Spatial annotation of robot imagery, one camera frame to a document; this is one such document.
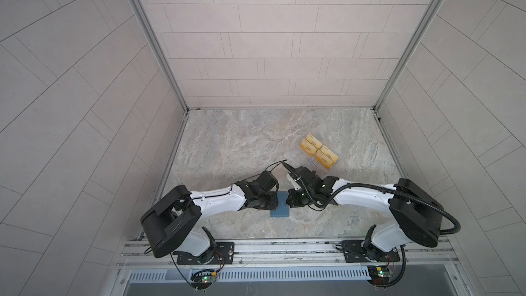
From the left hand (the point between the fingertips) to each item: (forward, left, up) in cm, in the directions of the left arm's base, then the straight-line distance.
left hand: (281, 203), depth 83 cm
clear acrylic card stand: (+18, -15, +2) cm, 24 cm away
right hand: (-2, -1, +2) cm, 3 cm away
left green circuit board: (-26, +26, +3) cm, 37 cm away
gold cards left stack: (+23, -13, +8) cm, 28 cm away
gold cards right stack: (+17, -19, +9) cm, 27 cm away
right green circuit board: (-24, -32, +1) cm, 40 cm away
